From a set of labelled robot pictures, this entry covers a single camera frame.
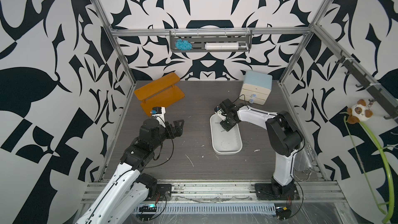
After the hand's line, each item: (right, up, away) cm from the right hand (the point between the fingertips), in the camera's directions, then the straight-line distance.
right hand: (223, 122), depth 98 cm
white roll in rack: (-3, +45, -8) cm, 45 cm away
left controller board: (-38, -36, -25) cm, 58 cm away
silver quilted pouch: (+36, -15, -20) cm, 44 cm away
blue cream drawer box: (+21, +21, 0) cm, 30 cm away
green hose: (+45, -19, -48) cm, 69 cm away
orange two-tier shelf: (-42, +19, +13) cm, 48 cm away
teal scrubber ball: (-24, +46, -7) cm, 52 cm away
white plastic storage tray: (-1, -10, -8) cm, 13 cm away
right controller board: (+23, -37, -27) cm, 51 cm away
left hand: (-28, +6, -23) cm, 37 cm away
